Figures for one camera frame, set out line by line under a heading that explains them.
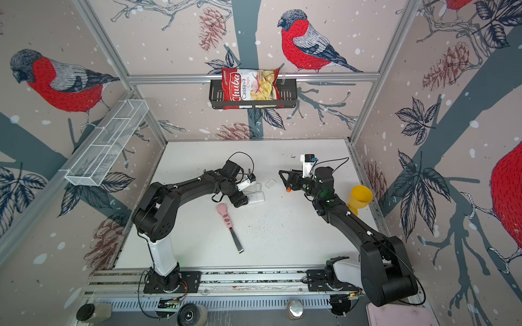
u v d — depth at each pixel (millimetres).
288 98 928
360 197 861
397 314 661
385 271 409
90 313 604
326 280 728
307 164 742
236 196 850
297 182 728
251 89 877
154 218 495
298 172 740
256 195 954
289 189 978
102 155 746
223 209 917
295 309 598
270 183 1018
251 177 858
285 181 760
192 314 590
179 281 716
